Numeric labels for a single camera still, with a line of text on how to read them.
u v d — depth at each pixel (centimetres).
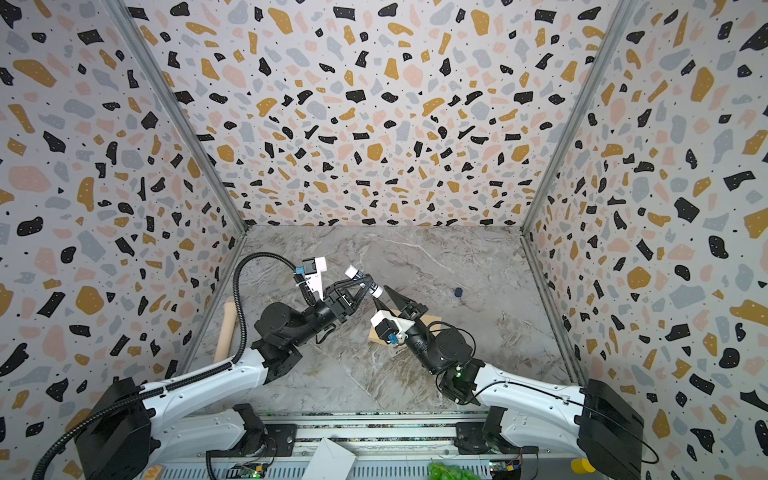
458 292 102
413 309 62
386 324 53
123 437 39
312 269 60
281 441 73
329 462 68
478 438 74
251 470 70
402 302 62
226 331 90
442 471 66
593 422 41
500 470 72
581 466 66
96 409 42
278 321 53
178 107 86
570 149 97
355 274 63
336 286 61
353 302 61
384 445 73
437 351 51
